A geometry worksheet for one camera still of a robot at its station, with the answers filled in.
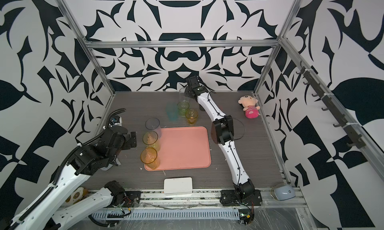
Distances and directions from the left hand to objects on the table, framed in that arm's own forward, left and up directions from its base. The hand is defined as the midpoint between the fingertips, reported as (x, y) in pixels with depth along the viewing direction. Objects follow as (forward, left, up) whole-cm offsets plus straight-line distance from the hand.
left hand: (124, 131), depth 69 cm
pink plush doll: (+30, -71, -19) cm, 80 cm away
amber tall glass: (-5, -8, -17) cm, 20 cm away
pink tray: (+2, -26, -25) cm, 37 cm away
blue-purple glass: (+12, -9, -12) cm, 19 cm away
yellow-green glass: (+5, -8, -17) cm, 19 cm away
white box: (-19, -24, -21) cm, 37 cm away
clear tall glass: (+35, -25, -15) cm, 46 cm away
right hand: (+38, -30, -12) cm, 50 cm away
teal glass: (+28, -18, -23) cm, 41 cm away
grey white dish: (-24, -72, -17) cm, 78 cm away
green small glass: (+32, -25, -22) cm, 46 cm away
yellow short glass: (+24, -32, -21) cm, 45 cm away
